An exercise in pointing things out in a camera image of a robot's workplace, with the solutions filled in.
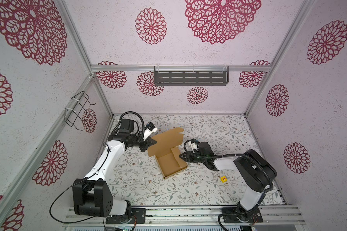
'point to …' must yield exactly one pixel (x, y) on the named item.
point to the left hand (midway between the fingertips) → (154, 142)
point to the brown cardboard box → (168, 150)
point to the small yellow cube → (223, 179)
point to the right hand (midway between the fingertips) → (179, 155)
